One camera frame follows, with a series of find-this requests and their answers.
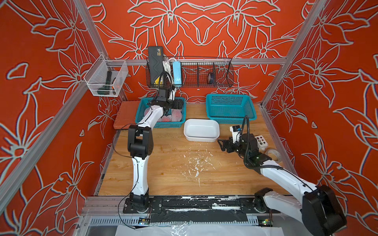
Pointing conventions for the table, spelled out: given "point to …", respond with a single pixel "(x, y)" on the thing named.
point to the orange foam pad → (125, 116)
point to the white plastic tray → (201, 130)
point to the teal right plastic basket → (230, 109)
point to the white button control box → (262, 143)
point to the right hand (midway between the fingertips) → (220, 139)
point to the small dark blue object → (211, 78)
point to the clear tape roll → (274, 154)
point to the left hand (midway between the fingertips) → (176, 100)
